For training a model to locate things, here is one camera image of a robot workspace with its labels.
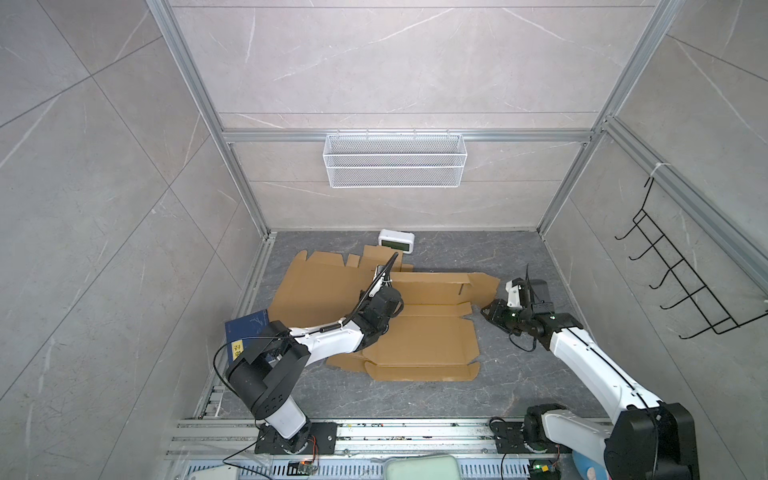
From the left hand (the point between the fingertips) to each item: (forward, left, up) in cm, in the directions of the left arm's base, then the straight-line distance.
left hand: (378, 281), depth 89 cm
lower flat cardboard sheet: (+7, +20, -16) cm, 27 cm away
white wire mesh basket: (+38, -5, +17) cm, 42 cm away
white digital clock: (+23, -7, -7) cm, 25 cm away
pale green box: (-46, -10, -8) cm, 48 cm away
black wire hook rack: (-20, -71, +19) cm, 76 cm away
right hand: (-10, -31, -2) cm, 33 cm away
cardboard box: (-12, -17, -16) cm, 26 cm away
